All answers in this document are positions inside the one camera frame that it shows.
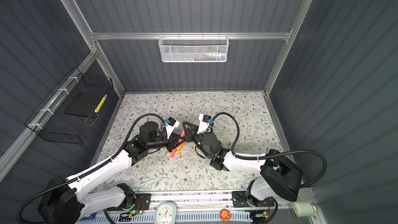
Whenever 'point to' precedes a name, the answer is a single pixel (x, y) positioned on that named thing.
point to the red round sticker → (225, 215)
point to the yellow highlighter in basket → (100, 103)
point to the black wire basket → (50, 122)
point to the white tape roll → (303, 209)
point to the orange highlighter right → (181, 146)
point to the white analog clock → (165, 212)
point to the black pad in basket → (84, 104)
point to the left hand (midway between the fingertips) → (186, 139)
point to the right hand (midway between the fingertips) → (184, 125)
